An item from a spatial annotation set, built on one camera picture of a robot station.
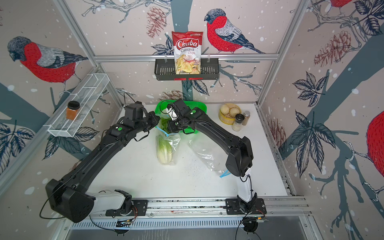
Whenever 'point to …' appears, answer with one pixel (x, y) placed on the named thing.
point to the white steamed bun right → (233, 111)
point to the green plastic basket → (162, 106)
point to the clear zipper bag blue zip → (175, 139)
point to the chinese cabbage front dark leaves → (164, 149)
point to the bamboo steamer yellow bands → (228, 119)
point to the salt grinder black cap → (236, 126)
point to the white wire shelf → (87, 95)
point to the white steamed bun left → (224, 109)
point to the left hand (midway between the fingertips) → (163, 113)
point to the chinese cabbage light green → (164, 123)
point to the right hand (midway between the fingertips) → (168, 127)
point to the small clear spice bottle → (246, 115)
